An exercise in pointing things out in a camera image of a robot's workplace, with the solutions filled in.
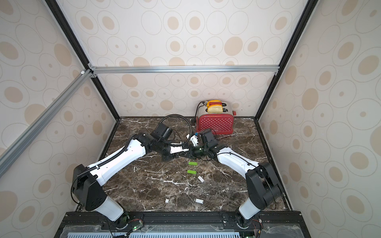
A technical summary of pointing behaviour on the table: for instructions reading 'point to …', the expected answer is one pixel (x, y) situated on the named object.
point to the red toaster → (221, 123)
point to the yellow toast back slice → (213, 101)
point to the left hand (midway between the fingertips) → (180, 153)
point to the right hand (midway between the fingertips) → (179, 158)
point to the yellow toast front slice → (215, 108)
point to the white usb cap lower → (166, 201)
